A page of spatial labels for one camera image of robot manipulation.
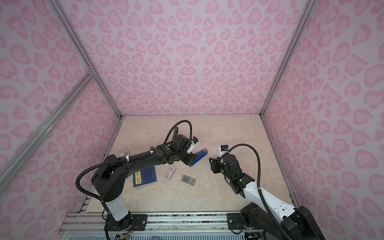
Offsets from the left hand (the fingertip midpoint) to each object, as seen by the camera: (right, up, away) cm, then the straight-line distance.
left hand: (194, 153), depth 88 cm
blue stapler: (+4, -2, +6) cm, 8 cm away
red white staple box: (-14, -12, +2) cm, 19 cm away
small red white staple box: (-46, -2, +9) cm, 47 cm away
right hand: (+11, -2, -5) cm, 12 cm away
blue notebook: (-29, -14, -1) cm, 32 cm away
